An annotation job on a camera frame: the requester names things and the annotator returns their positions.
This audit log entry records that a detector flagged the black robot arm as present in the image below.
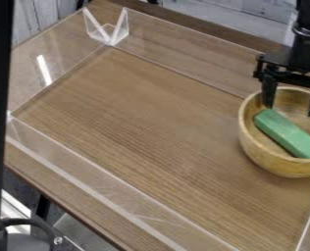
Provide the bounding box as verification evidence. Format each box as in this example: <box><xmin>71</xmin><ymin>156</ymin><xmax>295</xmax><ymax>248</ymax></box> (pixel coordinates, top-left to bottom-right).
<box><xmin>253</xmin><ymin>0</ymin><xmax>310</xmax><ymax>117</ymax></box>

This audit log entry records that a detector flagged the black cable loop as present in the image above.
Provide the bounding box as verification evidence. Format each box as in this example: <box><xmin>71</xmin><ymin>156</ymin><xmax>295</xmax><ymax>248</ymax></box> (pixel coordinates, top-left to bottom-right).
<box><xmin>0</xmin><ymin>217</ymin><xmax>67</xmax><ymax>251</ymax></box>

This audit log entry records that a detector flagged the clear acrylic corner bracket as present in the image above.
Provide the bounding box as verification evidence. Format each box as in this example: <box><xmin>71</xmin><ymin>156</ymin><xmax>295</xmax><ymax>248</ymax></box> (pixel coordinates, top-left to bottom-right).
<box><xmin>82</xmin><ymin>8</ymin><xmax>129</xmax><ymax>46</ymax></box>

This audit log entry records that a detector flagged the grey metal base plate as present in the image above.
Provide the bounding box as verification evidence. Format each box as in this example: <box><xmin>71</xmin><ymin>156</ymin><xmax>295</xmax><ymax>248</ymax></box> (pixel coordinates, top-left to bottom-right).
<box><xmin>7</xmin><ymin>226</ymin><xmax>85</xmax><ymax>251</ymax></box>

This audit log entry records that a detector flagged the green rectangular block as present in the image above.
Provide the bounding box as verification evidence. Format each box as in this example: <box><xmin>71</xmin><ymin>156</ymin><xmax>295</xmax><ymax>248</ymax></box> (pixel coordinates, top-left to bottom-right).
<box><xmin>253</xmin><ymin>109</ymin><xmax>310</xmax><ymax>159</ymax></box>

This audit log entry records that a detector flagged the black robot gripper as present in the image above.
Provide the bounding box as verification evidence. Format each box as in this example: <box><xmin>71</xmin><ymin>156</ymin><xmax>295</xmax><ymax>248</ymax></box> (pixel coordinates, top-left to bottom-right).
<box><xmin>253</xmin><ymin>53</ymin><xmax>310</xmax><ymax>116</ymax></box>

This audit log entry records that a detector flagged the light brown wooden bowl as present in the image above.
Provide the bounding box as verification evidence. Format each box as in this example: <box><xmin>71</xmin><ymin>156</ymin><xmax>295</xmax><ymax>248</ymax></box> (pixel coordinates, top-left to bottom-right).
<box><xmin>237</xmin><ymin>87</ymin><xmax>310</xmax><ymax>178</ymax></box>

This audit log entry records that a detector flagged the black table leg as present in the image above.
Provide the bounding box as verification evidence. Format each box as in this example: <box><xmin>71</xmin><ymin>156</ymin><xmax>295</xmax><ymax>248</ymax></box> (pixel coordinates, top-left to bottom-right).
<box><xmin>35</xmin><ymin>195</ymin><xmax>51</xmax><ymax>220</ymax></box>

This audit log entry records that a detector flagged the clear acrylic tray wall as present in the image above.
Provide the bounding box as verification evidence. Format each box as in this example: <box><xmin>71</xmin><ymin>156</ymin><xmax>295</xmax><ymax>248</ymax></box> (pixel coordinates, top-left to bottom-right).
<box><xmin>6</xmin><ymin>0</ymin><xmax>310</xmax><ymax>251</ymax></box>

